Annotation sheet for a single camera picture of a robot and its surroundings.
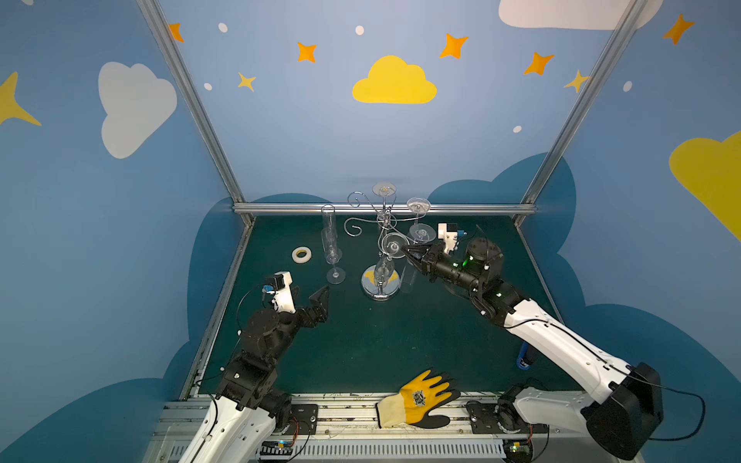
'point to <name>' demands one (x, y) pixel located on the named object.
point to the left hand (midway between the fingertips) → (312, 286)
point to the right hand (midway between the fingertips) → (403, 246)
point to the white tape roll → (301, 259)
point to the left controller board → (276, 448)
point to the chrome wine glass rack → (384, 218)
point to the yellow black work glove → (418, 402)
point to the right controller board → (518, 450)
